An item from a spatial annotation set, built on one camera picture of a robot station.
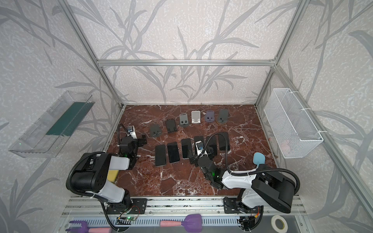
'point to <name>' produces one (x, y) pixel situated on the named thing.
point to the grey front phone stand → (223, 115)
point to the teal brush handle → (259, 158)
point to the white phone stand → (195, 117)
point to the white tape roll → (274, 226)
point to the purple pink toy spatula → (192, 223)
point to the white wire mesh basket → (295, 134)
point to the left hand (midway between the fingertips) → (137, 128)
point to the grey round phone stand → (210, 117)
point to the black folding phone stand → (171, 125)
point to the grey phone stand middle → (183, 119)
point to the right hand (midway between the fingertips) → (198, 144)
